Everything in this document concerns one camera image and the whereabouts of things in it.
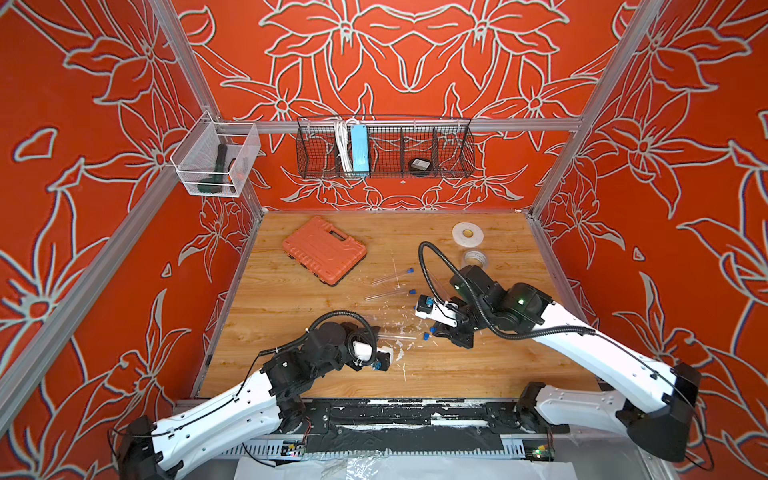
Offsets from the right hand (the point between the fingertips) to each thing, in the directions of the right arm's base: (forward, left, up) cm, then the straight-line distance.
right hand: (431, 329), depth 70 cm
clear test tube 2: (+20, +12, -18) cm, 29 cm away
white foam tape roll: (+45, -20, -16) cm, 52 cm away
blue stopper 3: (+5, -1, -17) cm, 18 cm away
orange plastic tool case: (+34, +33, -12) cm, 49 cm away
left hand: (+3, +14, -3) cm, 14 cm away
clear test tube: (+26, +10, -18) cm, 33 cm away
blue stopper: (+29, +3, -17) cm, 33 cm away
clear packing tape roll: (+34, -20, -16) cm, 43 cm away
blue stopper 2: (+22, +2, -21) cm, 30 cm away
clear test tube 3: (+5, +8, -17) cm, 19 cm away
